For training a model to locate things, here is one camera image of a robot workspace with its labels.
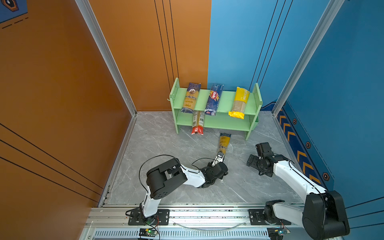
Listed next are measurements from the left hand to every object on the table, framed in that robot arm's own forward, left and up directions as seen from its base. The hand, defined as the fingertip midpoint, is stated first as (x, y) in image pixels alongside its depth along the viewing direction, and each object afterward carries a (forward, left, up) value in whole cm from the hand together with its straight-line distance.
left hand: (221, 165), depth 91 cm
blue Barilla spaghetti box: (+33, +4, +30) cm, 45 cm away
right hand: (-2, -18, +3) cm, 19 cm away
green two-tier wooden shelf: (+22, 0, +26) cm, 34 cm away
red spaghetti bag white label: (+21, +15, +15) cm, 30 cm away
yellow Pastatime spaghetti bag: (+26, -10, +30) cm, 41 cm away
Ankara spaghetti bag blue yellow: (+32, +19, +29) cm, 47 cm away
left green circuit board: (-34, +38, -2) cm, 51 cm away
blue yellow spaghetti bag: (+17, -4, +3) cm, 17 cm away
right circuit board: (-34, -23, -2) cm, 41 cm away
